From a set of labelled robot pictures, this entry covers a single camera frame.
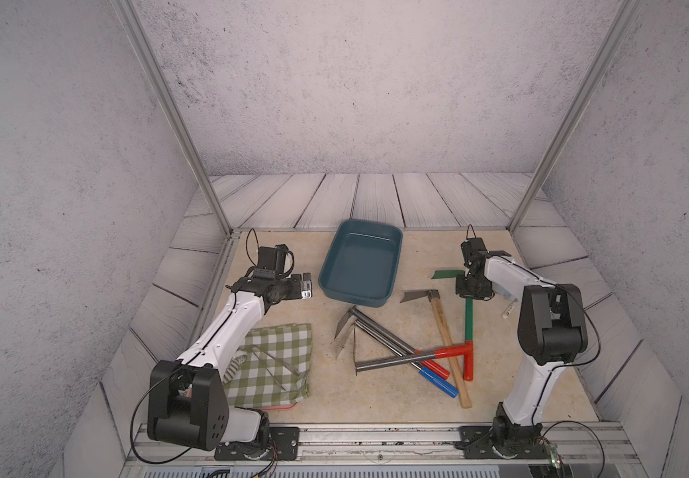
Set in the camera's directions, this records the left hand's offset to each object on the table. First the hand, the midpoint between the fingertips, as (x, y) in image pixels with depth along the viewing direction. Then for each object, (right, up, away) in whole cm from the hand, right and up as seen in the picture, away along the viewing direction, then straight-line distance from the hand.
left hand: (302, 283), depth 87 cm
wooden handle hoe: (+41, -5, +12) cm, 43 cm away
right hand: (+53, -4, +10) cm, 54 cm away
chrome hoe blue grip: (+36, -25, -4) cm, 44 cm away
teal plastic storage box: (+18, +5, +24) cm, 30 cm away
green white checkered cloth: (-7, -24, -2) cm, 25 cm away
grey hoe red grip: (+18, -21, -5) cm, 28 cm away
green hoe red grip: (+46, -24, -4) cm, 52 cm away
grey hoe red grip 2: (+37, -22, -2) cm, 43 cm away
